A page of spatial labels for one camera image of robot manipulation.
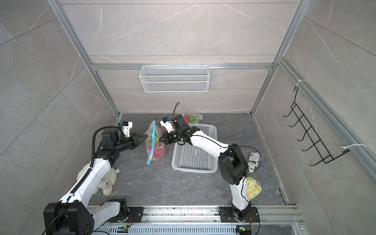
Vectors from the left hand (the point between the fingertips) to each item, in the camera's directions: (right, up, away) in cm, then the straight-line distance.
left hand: (148, 134), depth 78 cm
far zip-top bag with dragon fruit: (+25, +9, +22) cm, 34 cm away
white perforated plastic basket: (+23, -17, +15) cm, 32 cm away
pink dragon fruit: (+4, -9, +5) cm, 11 cm away
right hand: (+6, -4, +5) cm, 8 cm away
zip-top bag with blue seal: (+3, +2, +1) cm, 4 cm away
